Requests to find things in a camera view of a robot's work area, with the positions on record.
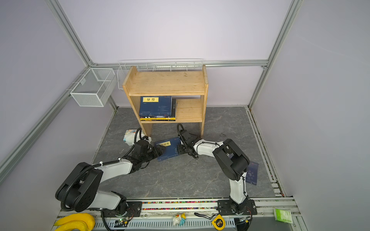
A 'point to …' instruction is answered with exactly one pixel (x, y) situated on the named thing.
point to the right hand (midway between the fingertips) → (180, 149)
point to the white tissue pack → (129, 136)
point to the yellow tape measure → (218, 222)
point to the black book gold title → (157, 119)
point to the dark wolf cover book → (174, 108)
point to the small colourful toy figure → (179, 220)
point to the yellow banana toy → (84, 219)
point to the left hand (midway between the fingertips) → (162, 150)
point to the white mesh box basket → (96, 88)
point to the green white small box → (283, 215)
